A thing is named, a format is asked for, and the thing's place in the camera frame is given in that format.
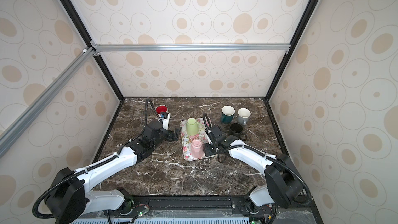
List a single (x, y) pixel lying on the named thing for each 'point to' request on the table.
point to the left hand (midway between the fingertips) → (178, 125)
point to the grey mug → (243, 114)
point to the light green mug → (192, 126)
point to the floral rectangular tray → (187, 139)
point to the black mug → (236, 129)
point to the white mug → (161, 108)
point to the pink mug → (197, 150)
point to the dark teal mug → (227, 113)
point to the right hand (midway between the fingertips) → (212, 148)
